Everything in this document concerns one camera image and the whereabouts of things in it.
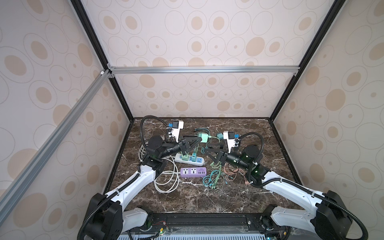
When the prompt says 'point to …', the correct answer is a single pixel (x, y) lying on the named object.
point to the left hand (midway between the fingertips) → (203, 141)
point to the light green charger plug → (185, 157)
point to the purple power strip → (193, 171)
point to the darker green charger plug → (204, 137)
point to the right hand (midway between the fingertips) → (207, 149)
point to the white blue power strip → (200, 160)
